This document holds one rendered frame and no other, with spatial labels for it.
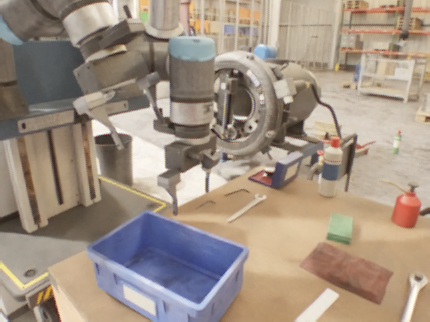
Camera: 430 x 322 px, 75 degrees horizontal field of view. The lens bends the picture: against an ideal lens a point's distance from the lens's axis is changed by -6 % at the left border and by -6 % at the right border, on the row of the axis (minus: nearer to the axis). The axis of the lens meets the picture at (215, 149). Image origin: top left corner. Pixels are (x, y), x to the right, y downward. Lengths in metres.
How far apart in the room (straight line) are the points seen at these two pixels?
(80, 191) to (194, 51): 1.01
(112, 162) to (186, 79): 1.62
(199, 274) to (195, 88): 0.45
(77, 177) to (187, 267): 0.78
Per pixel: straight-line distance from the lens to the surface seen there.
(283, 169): 1.15
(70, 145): 1.36
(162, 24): 1.13
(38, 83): 1.17
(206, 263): 0.76
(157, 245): 0.84
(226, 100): 2.12
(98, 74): 0.52
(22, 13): 0.63
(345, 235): 0.95
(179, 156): 0.58
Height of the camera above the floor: 1.00
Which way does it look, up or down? 19 degrees down
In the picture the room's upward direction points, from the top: 1 degrees clockwise
